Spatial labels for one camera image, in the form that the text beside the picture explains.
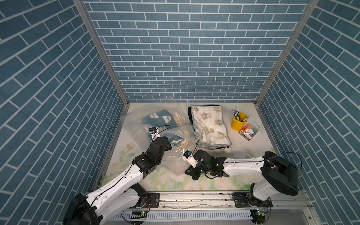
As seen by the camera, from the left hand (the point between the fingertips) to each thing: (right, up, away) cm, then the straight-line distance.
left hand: (170, 138), depth 80 cm
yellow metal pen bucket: (+45, +6, +19) cm, 50 cm away
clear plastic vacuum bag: (0, -17, +6) cm, 18 cm away
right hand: (+9, -20, -1) cm, 22 cm away
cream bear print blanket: (+26, +5, +16) cm, 31 cm away
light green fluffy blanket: (+36, -10, +11) cm, 39 cm away
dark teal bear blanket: (-9, +11, +22) cm, 26 cm away
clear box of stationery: (+54, +1, +19) cm, 57 cm away
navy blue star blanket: (+13, +11, +22) cm, 27 cm away
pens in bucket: (+43, +14, +13) cm, 47 cm away
